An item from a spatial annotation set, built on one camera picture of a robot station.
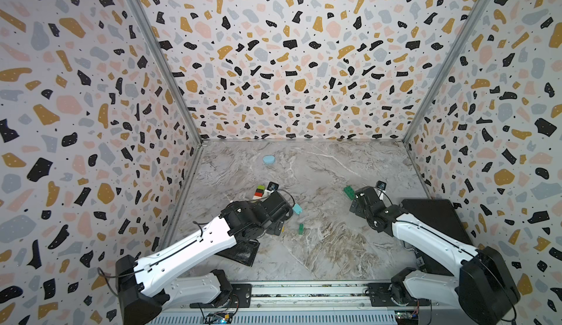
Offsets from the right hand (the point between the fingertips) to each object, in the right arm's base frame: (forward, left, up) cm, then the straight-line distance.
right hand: (364, 205), depth 88 cm
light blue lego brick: (+2, +27, -7) cm, 28 cm away
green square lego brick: (-8, +26, -6) cm, 27 cm away
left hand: (-11, +36, +11) cm, 39 cm away
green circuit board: (-38, +51, -7) cm, 64 cm away
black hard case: (+2, -35, -10) cm, 37 cm away
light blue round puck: (+29, +43, -6) cm, 52 cm away
